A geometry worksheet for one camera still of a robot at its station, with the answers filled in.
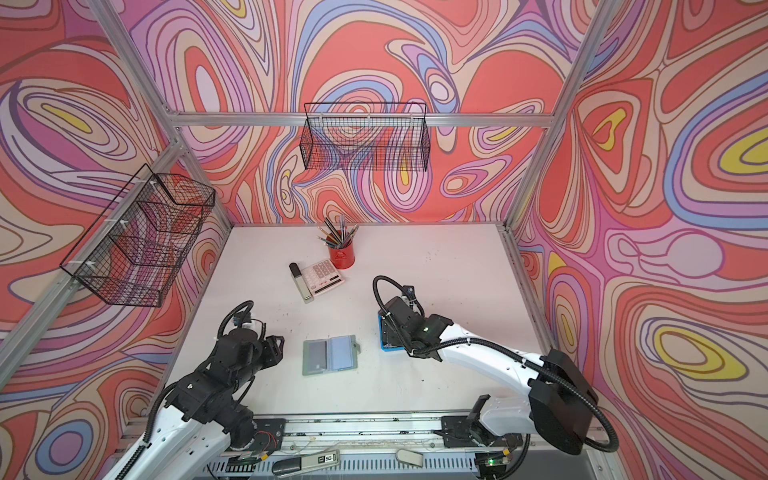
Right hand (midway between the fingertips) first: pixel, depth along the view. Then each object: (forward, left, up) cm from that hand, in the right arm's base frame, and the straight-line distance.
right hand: (402, 332), depth 83 cm
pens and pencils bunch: (+35, +20, +2) cm, 41 cm away
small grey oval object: (-29, 0, -5) cm, 29 cm away
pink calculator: (+24, +27, -4) cm, 36 cm away
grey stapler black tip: (+20, +33, -4) cm, 39 cm away
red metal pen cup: (+30, +19, -2) cm, 36 cm away
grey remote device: (-29, +25, -2) cm, 39 cm away
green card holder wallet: (-3, +20, -7) cm, 21 cm away
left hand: (-2, +32, +4) cm, 32 cm away
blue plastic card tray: (0, +6, -4) cm, 8 cm away
